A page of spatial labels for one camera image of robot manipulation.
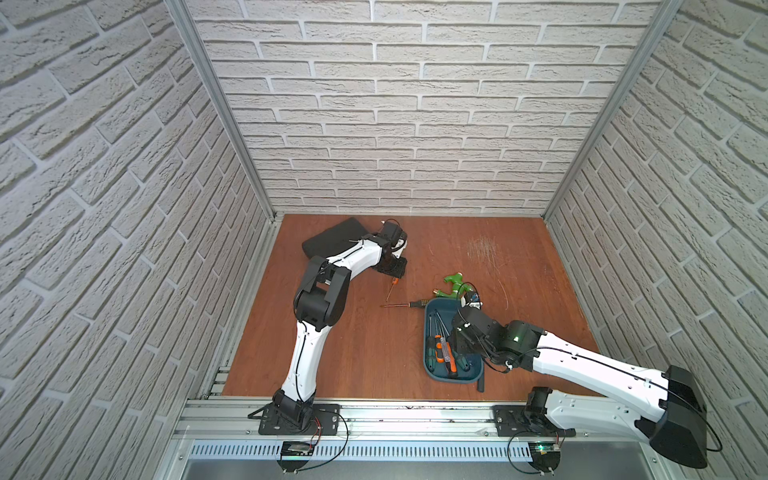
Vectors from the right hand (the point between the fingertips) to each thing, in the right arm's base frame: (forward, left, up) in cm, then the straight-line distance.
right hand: (461, 333), depth 79 cm
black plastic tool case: (+43, +39, -6) cm, 58 cm away
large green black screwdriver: (-2, +8, -7) cm, 11 cm away
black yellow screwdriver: (+14, +10, -8) cm, 19 cm away
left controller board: (-24, +44, -10) cm, 51 cm away
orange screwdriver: (0, +5, -7) cm, 9 cm away
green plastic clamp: (+22, -4, -8) cm, 24 cm away
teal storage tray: (-6, -2, -7) cm, 10 cm away
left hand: (+28, +14, -7) cm, 32 cm away
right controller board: (-27, -17, -10) cm, 34 cm away
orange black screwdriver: (-6, +2, -7) cm, 10 cm away
